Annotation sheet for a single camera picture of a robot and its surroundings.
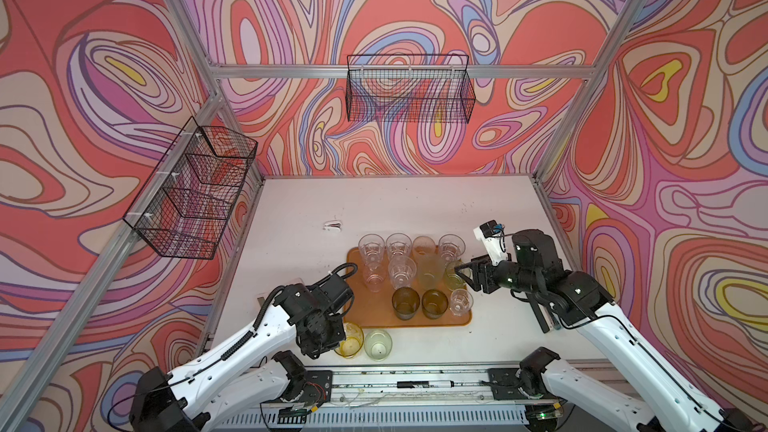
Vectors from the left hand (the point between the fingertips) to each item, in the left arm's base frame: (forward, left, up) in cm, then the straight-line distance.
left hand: (344, 345), depth 73 cm
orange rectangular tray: (+11, -7, -8) cm, 15 cm away
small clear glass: (+13, -32, -5) cm, 35 cm away
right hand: (+13, -30, +13) cm, 36 cm away
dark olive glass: (+12, -16, -2) cm, 20 cm away
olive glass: (+12, -24, -4) cm, 27 cm away
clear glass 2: (+22, -16, -5) cm, 28 cm away
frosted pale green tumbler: (+20, -24, +2) cm, 31 cm away
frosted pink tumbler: (+29, -22, -1) cm, 37 cm away
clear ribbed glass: (+30, -32, -4) cm, 44 cm away
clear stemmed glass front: (+30, -6, -4) cm, 31 cm away
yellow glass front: (+3, -1, -7) cm, 8 cm away
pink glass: (+21, -7, -3) cm, 22 cm away
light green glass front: (+2, -8, -7) cm, 11 cm away
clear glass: (+30, -14, -1) cm, 34 cm away
